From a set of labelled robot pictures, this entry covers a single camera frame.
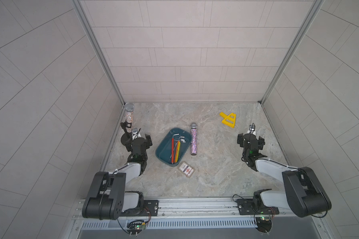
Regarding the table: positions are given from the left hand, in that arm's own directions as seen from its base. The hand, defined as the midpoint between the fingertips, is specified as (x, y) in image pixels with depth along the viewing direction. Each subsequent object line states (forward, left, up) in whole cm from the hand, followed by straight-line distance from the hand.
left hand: (140, 134), depth 90 cm
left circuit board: (-45, -6, -5) cm, 45 cm away
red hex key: (-6, -20, -6) cm, 21 cm away
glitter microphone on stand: (+3, +2, +20) cm, 20 cm away
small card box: (-19, -28, -6) cm, 34 cm away
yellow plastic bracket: (+16, -59, -6) cm, 62 cm away
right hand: (+1, -67, +1) cm, 67 cm away
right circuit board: (-44, -64, -8) cm, 78 cm away
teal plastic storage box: (-7, -14, -6) cm, 17 cm away
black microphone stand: (-2, +9, -3) cm, 10 cm away
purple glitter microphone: (-1, -33, -4) cm, 33 cm away
